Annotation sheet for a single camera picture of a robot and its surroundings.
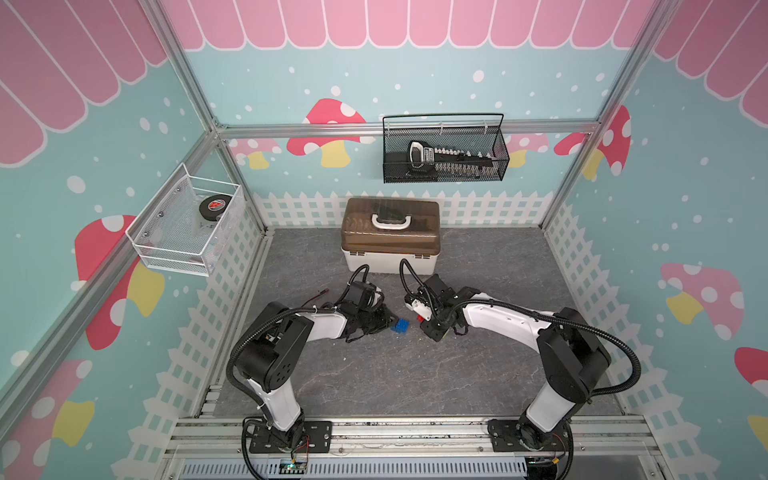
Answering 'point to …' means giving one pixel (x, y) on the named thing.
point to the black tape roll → (213, 206)
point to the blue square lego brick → (401, 326)
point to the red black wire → (325, 291)
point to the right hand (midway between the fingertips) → (430, 325)
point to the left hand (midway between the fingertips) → (397, 324)
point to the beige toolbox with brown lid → (381, 231)
